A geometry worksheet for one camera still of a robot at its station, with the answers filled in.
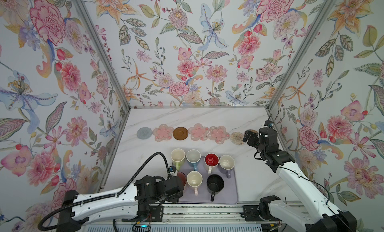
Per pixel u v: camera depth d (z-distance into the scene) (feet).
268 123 2.23
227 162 2.85
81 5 2.35
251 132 2.36
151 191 1.67
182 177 2.51
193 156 2.88
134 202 1.56
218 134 3.47
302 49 2.84
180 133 3.48
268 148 1.93
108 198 1.50
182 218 2.41
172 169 2.24
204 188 2.59
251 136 2.37
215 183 2.69
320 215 1.30
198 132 3.51
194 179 2.68
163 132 3.51
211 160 2.96
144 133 3.46
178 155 2.89
